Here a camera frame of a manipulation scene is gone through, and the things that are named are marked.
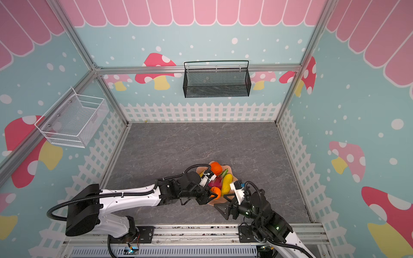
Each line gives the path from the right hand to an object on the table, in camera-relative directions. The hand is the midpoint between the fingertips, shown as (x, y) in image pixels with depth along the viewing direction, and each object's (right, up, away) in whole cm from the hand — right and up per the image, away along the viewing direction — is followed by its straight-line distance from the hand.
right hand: (219, 202), depth 71 cm
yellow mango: (-8, +13, -5) cm, 16 cm away
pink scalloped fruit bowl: (+4, +11, +19) cm, 22 cm away
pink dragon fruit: (-1, +6, +11) cm, 12 cm away
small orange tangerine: (-2, +4, +4) cm, 6 cm away
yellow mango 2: (+5, +6, +14) cm, 16 cm away
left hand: (-3, +1, +5) cm, 6 cm away
